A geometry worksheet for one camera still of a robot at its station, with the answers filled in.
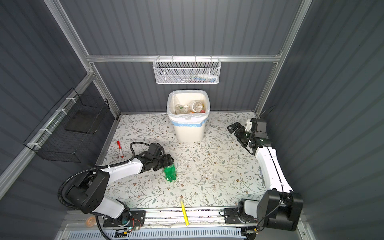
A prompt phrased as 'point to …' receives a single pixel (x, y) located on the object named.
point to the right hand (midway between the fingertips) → (234, 132)
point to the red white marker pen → (120, 148)
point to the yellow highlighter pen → (184, 213)
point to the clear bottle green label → (180, 109)
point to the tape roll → (90, 221)
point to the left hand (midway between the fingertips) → (170, 162)
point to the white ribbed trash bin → (189, 127)
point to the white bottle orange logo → (196, 106)
